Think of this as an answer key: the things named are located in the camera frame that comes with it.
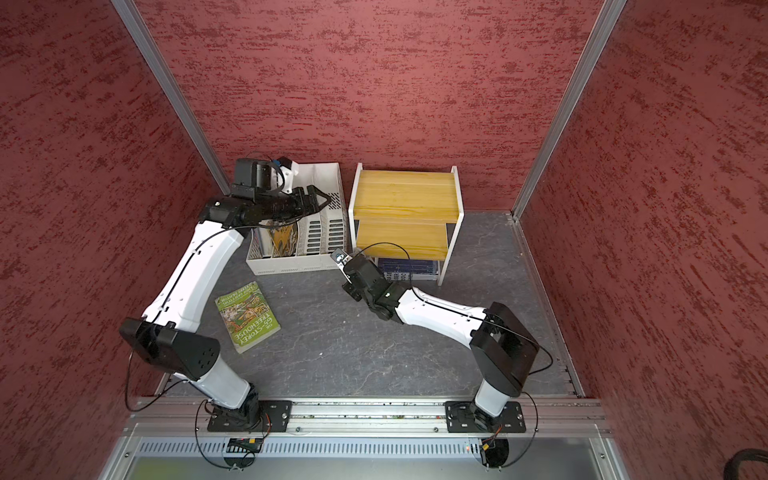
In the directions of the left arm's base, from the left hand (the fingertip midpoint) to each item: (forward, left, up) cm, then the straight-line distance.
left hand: (319, 208), depth 75 cm
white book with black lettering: (-1, -23, -31) cm, 39 cm away
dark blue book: (+1, -27, -28) cm, 39 cm away
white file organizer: (+13, +14, -34) cm, 39 cm away
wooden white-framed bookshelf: (-3, -23, -2) cm, 23 cm away
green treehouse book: (-15, +26, -32) cm, 43 cm away
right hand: (-7, -9, -19) cm, 22 cm away
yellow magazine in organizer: (+8, +18, -23) cm, 30 cm away
